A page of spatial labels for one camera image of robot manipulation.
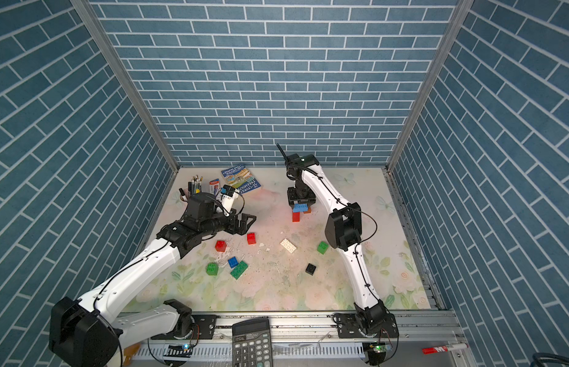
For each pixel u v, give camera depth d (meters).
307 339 0.73
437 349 0.69
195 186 0.92
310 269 0.85
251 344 0.69
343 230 0.62
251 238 0.91
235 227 0.69
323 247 0.89
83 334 0.38
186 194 0.99
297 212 0.96
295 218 1.00
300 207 0.93
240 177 1.12
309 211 0.95
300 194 0.83
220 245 0.89
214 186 1.11
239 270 0.85
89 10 0.70
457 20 0.72
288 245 0.91
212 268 0.83
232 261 0.87
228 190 0.68
